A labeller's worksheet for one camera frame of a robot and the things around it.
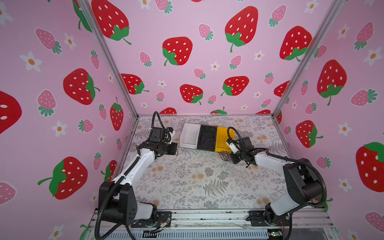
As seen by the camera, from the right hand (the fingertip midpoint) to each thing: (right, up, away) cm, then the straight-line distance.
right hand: (230, 154), depth 94 cm
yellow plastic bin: (-4, +10, +8) cm, 14 cm away
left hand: (-34, +6, -8) cm, 35 cm away
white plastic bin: (-27, +11, +14) cm, 33 cm away
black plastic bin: (-11, +16, +17) cm, 26 cm away
